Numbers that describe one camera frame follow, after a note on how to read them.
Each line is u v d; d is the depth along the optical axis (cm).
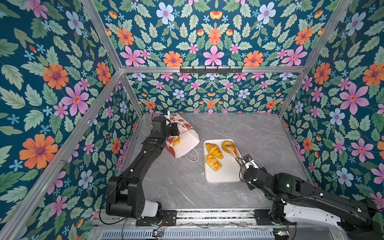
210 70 93
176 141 98
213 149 95
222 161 93
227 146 96
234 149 84
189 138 103
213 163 88
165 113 73
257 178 50
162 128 67
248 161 61
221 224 73
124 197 42
